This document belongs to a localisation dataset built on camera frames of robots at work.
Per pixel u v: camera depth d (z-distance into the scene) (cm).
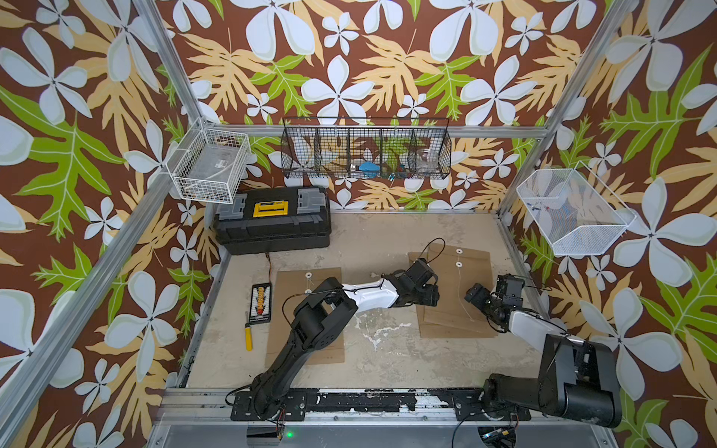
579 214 81
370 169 93
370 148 99
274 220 98
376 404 75
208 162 86
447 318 95
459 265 102
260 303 93
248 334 86
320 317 55
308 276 99
